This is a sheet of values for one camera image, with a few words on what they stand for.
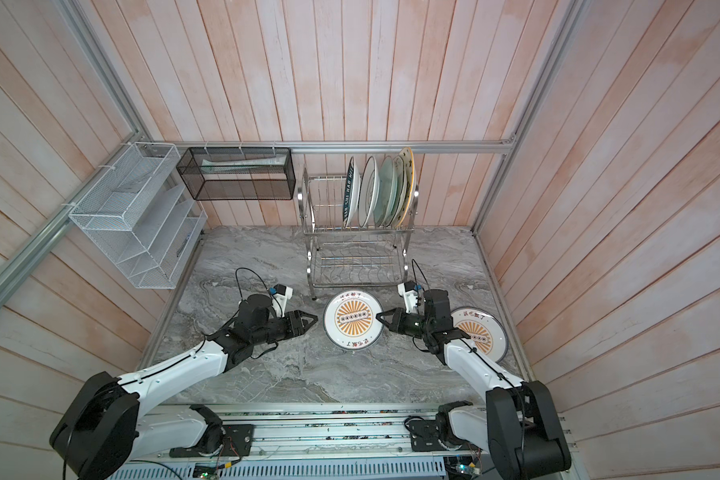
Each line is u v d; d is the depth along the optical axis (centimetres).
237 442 73
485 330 93
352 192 89
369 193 88
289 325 73
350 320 84
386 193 77
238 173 103
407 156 79
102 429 40
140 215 73
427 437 73
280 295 77
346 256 107
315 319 81
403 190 95
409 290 78
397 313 75
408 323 75
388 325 79
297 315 75
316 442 75
